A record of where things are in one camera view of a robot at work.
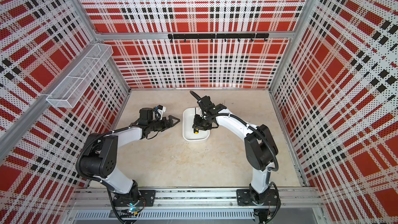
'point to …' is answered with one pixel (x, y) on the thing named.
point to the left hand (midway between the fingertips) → (177, 121)
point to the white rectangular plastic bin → (188, 113)
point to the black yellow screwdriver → (196, 130)
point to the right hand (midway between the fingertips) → (196, 126)
